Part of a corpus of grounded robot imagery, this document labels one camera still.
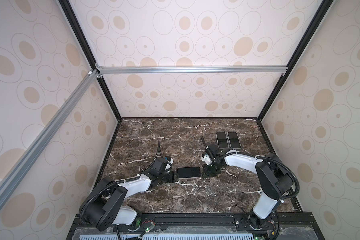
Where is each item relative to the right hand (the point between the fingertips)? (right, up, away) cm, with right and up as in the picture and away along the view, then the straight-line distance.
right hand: (204, 176), depth 90 cm
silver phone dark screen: (+15, +21, +18) cm, 31 cm away
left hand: (-14, +1, -3) cm, 14 cm away
